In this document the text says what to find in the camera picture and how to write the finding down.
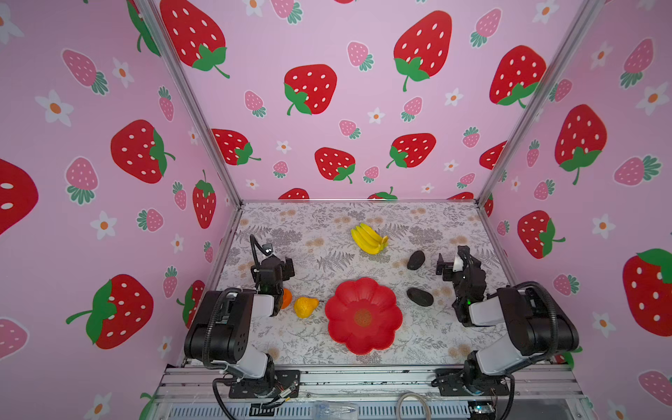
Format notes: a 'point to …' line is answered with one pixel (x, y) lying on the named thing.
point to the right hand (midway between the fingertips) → (453, 254)
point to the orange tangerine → (287, 298)
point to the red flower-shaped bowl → (363, 316)
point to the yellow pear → (304, 307)
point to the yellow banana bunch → (367, 240)
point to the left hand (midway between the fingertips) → (274, 260)
